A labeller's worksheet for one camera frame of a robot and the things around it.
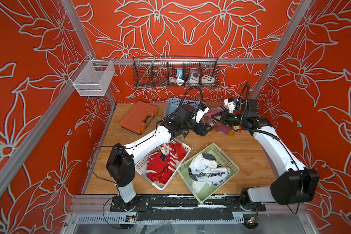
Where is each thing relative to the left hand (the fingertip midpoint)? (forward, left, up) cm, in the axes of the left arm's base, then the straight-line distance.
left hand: (208, 122), depth 75 cm
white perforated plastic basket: (-28, +21, -18) cm, 40 cm away
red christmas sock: (-7, +13, -21) cm, 26 cm away
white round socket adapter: (+31, +7, +7) cm, 33 cm away
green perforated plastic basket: (-27, 0, -26) cm, 37 cm away
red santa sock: (-17, +27, -19) cm, 37 cm away
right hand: (+2, 0, +3) cm, 3 cm away
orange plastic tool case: (+17, +46, -20) cm, 53 cm away
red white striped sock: (-17, +18, -21) cm, 33 cm away
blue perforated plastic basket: (+35, +21, -21) cm, 46 cm away
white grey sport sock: (-17, 0, -20) cm, 26 cm away
